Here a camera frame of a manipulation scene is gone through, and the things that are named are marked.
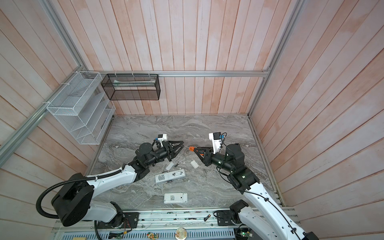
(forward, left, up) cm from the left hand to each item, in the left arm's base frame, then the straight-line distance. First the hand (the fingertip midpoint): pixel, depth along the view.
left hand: (184, 146), depth 72 cm
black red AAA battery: (-8, +10, -25) cm, 28 cm away
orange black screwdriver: (-2, -3, +1) cm, 4 cm away
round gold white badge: (-34, +2, -25) cm, 42 cm away
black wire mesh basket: (+49, +38, 0) cm, 62 cm away
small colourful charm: (-35, +15, -24) cm, 45 cm away
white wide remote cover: (+3, -6, -25) cm, 26 cm away
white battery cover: (+1, +10, -26) cm, 27 cm away
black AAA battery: (+2, +6, -25) cm, 26 cm away
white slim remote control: (-6, +9, -23) cm, 26 cm away
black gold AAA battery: (-27, -11, -25) cm, 39 cm away
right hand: (-3, -5, +2) cm, 7 cm away
